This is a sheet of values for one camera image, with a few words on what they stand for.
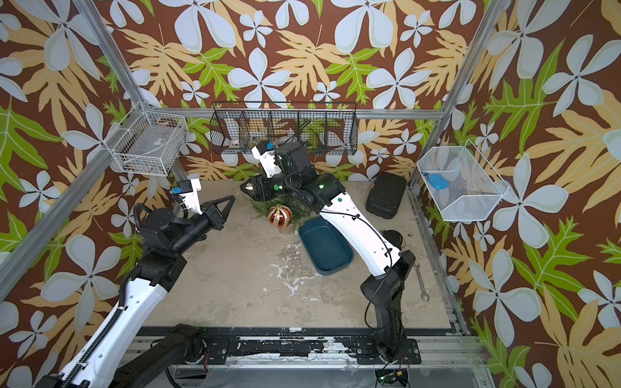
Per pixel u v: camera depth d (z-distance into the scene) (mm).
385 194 1113
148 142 861
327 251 1005
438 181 860
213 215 575
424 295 857
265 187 585
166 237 500
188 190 572
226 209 650
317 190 484
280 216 705
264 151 577
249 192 629
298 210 836
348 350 748
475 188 781
